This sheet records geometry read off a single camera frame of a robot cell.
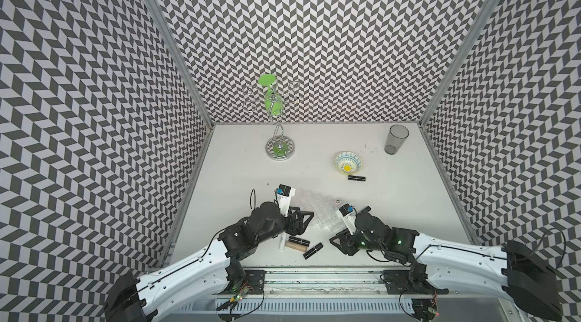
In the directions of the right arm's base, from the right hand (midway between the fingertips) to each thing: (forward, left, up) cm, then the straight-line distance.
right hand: (335, 242), depth 78 cm
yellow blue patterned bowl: (+35, -9, -3) cm, 36 cm away
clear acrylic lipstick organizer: (+15, +3, -5) cm, 17 cm away
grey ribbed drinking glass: (+42, -30, +8) cm, 52 cm away
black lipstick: (+27, -12, -2) cm, 30 cm away
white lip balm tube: (+1, +19, -2) cm, 19 cm away
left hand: (+6, +10, +10) cm, 15 cm away
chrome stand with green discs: (+46, +22, +27) cm, 58 cm away
